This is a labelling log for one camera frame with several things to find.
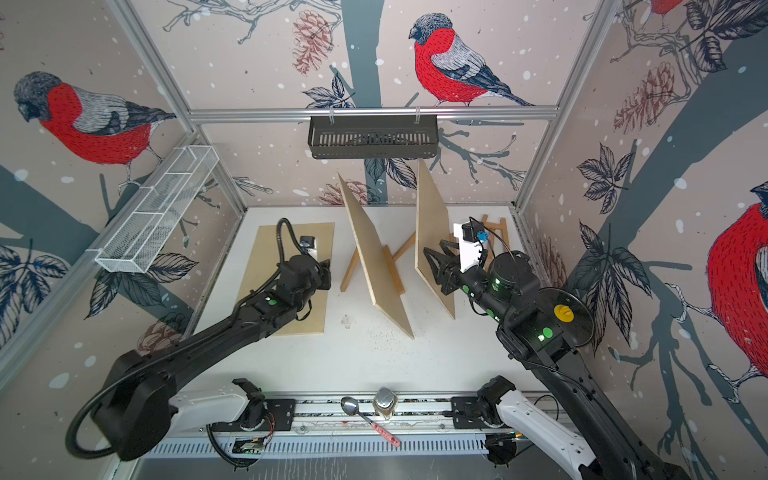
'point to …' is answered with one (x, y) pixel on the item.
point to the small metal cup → (385, 401)
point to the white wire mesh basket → (134, 246)
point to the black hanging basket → (373, 136)
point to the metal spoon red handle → (350, 406)
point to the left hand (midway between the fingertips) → (329, 255)
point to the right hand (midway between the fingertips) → (435, 242)
